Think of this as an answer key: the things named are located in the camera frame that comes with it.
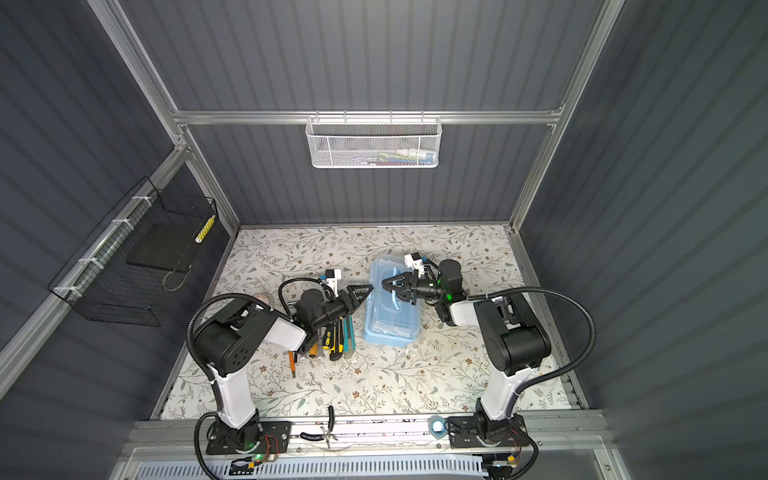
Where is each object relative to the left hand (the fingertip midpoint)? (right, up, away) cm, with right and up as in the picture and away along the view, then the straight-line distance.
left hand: (373, 292), depth 88 cm
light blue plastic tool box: (+5, -15, 0) cm, 16 cm away
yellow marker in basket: (-46, +18, -7) cm, 50 cm away
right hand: (+4, +1, -5) cm, 7 cm away
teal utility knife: (-8, -14, +2) cm, 16 cm away
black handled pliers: (-11, -34, -13) cm, 38 cm away
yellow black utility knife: (-12, -14, +1) cm, 19 cm away
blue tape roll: (+16, -34, -14) cm, 40 cm away
